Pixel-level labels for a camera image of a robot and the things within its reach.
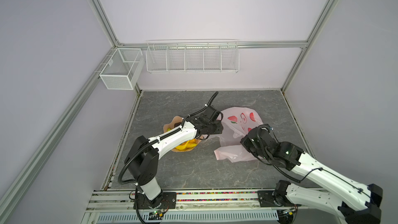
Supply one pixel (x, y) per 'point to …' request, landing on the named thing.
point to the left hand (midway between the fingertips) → (221, 130)
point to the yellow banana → (189, 144)
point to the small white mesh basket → (126, 68)
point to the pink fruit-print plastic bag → (237, 121)
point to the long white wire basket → (193, 55)
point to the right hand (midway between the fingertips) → (239, 139)
